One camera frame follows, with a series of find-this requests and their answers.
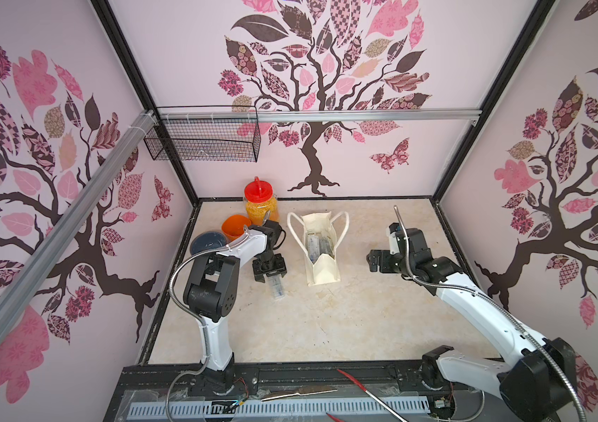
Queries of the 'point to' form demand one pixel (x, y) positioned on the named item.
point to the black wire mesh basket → (205, 134)
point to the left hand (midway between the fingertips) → (275, 280)
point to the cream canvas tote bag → (322, 263)
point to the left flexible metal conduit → (191, 317)
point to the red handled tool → (368, 392)
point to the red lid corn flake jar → (261, 202)
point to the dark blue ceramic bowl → (206, 241)
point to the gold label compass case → (325, 246)
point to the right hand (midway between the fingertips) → (380, 254)
